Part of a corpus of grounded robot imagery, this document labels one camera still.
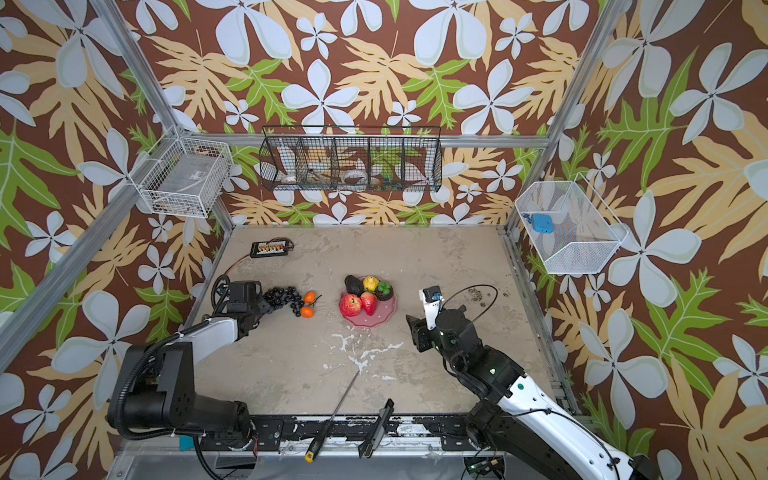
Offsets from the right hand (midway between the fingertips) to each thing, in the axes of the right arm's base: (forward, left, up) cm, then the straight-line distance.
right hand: (412, 314), depth 73 cm
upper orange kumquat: (+17, +32, -18) cm, 40 cm away
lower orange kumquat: (+10, +32, -18) cm, 38 cm away
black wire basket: (+52, +19, +11) cm, 56 cm away
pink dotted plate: (+11, +7, -19) cm, 23 cm away
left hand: (+14, +48, -15) cm, 52 cm away
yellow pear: (+20, +11, -15) cm, 27 cm away
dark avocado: (+18, +17, -14) cm, 29 cm away
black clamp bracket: (-22, +9, -19) cm, 31 cm away
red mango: (+12, +12, -15) cm, 22 cm away
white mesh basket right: (+24, -46, +6) cm, 52 cm away
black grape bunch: (+15, +41, -16) cm, 47 cm away
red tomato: (+10, +17, -13) cm, 24 cm away
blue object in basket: (+27, -40, +5) cm, 48 cm away
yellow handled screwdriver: (-22, +23, -19) cm, 37 cm away
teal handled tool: (-24, +57, -20) cm, 65 cm away
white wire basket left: (+39, +67, +14) cm, 78 cm away
